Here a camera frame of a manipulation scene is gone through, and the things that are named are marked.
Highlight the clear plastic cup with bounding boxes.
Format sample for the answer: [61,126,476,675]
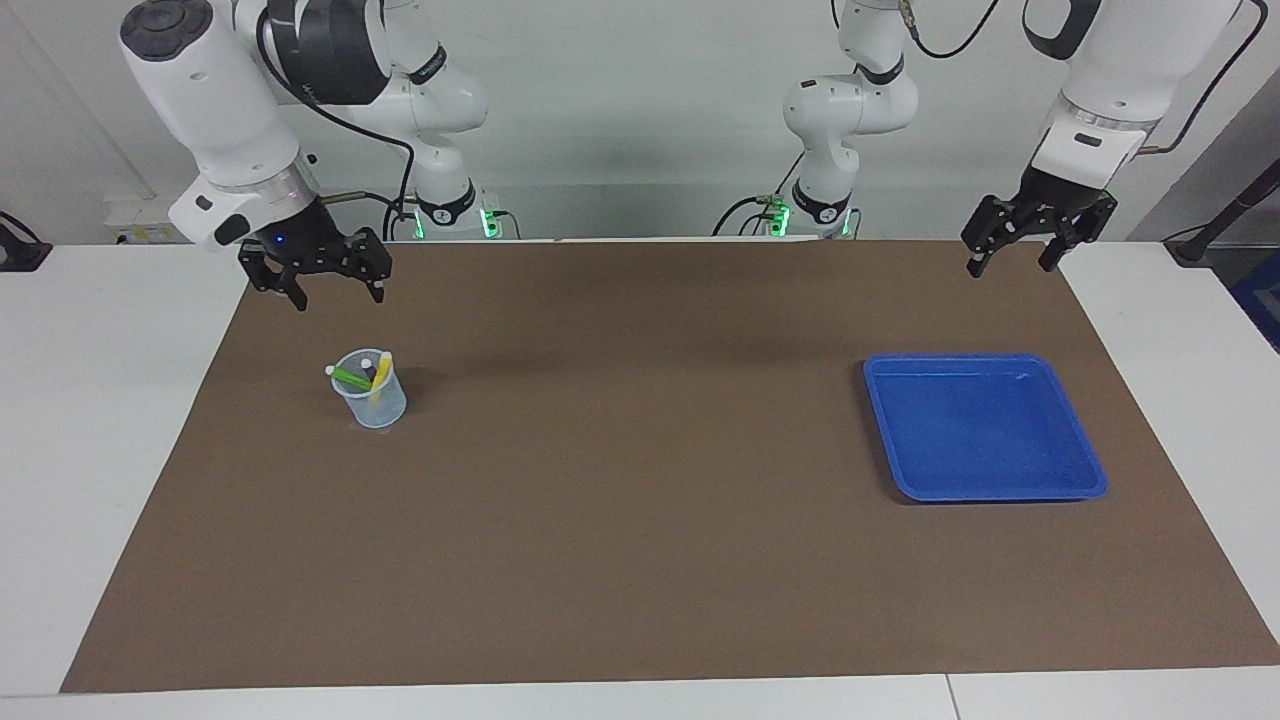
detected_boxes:
[331,348,408,430]

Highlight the black clamp mount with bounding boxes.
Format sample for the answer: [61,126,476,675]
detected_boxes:
[0,210,53,273]

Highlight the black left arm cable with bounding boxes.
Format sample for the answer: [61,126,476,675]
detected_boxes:
[900,0,1271,157]

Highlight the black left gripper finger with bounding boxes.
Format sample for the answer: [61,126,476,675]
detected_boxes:
[961,195,1013,279]
[1038,196,1119,274]

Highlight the brown table mat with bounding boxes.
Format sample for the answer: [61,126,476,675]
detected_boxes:
[60,238,1280,694]

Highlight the blue plastic tray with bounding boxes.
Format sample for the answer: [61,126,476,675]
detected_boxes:
[862,352,1109,503]

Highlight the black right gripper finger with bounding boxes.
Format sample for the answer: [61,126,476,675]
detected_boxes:
[345,228,393,304]
[238,245,310,313]

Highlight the blue crate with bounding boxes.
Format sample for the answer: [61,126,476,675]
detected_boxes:
[1228,250,1280,353]

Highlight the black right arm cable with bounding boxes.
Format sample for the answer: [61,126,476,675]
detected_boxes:
[255,10,417,241]

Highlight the black stand pole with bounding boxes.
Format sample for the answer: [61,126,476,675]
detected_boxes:
[1165,158,1280,267]

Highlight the black right base cable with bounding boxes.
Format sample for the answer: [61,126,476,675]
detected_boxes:
[383,195,521,241]

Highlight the black left base cable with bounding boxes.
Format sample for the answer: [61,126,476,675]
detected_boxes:
[712,150,806,238]

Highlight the black base cable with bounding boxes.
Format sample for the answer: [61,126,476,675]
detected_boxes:
[712,150,806,238]
[383,195,521,241]

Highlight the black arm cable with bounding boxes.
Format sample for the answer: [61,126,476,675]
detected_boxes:
[255,10,417,241]
[900,0,1271,157]

